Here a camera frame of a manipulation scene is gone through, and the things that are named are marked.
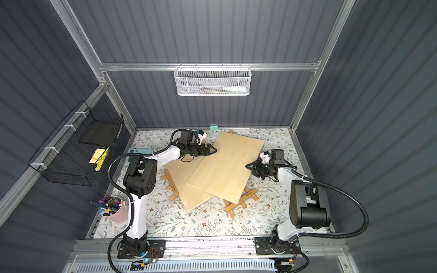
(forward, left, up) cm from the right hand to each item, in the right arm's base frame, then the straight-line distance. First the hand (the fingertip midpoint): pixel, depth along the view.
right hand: (251, 168), depth 91 cm
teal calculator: (+15, +65, -5) cm, 66 cm away
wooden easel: (+33, +9, -6) cm, 35 cm away
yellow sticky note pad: (-4, +71, +18) cm, 74 cm away
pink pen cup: (-24, +62, +5) cm, 67 cm away
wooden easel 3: (-10, +41, -2) cm, 43 cm away
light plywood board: (-2, +14, -1) cm, 15 cm away
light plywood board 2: (-2, +38, -2) cm, 39 cm away
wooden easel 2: (-13, +2, -4) cm, 14 cm away
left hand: (+10, +20, 0) cm, 22 cm away
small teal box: (+38, +22, -7) cm, 45 cm away
